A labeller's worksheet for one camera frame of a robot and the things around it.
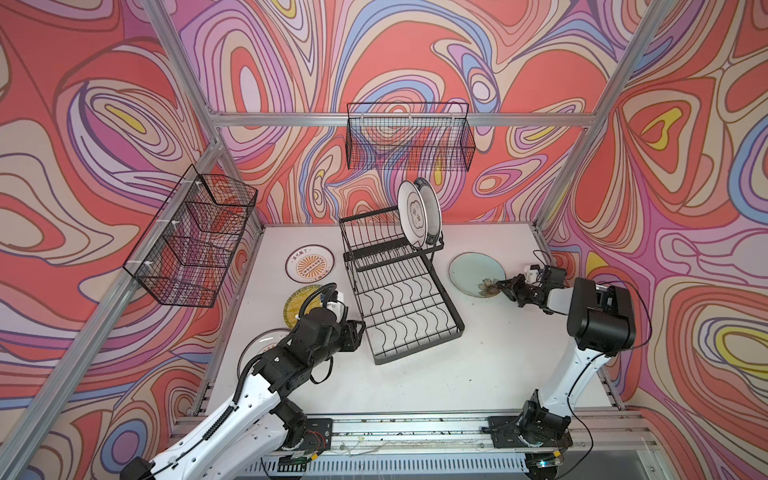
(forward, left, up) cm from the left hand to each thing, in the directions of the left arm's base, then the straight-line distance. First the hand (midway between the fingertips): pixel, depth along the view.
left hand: (365, 324), depth 75 cm
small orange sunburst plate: (+31, +23, -16) cm, 42 cm away
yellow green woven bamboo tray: (+15, +25, -15) cm, 33 cm away
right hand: (+22, -45, -16) cm, 52 cm away
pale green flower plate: (+27, -38, -16) cm, 49 cm away
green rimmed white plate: (+23, -18, +18) cm, 34 cm away
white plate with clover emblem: (+30, -14, +11) cm, 34 cm away
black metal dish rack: (+15, -11, -14) cm, 23 cm away
